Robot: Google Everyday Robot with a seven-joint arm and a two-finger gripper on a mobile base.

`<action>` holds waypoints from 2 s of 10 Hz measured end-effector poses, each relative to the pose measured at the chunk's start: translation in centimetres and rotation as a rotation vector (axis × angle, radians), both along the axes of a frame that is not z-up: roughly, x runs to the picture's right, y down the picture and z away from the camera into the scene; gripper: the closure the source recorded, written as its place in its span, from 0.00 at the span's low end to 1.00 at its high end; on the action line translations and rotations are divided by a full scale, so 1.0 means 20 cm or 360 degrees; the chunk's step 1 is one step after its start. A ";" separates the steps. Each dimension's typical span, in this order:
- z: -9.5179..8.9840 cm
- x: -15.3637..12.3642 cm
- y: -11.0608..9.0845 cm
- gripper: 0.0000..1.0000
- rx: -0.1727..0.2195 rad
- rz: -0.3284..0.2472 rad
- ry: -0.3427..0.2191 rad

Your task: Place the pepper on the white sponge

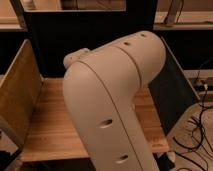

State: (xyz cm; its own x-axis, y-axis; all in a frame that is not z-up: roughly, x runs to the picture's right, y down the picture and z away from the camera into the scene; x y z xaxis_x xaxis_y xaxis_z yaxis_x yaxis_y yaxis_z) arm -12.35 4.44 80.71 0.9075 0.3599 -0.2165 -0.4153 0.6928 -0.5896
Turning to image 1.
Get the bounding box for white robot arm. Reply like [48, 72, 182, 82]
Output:
[63, 31, 166, 171]

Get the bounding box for black right side panel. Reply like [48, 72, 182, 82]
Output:
[149, 38, 200, 137]

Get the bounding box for black panel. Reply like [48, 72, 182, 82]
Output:
[24, 0, 158, 77]
[149, 38, 200, 137]

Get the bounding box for black back panel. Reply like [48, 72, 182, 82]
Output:
[24, 0, 158, 77]

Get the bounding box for left wooden side panel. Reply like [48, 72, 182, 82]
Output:
[0, 39, 42, 148]

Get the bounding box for black floor cables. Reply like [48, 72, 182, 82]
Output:
[172, 57, 213, 171]

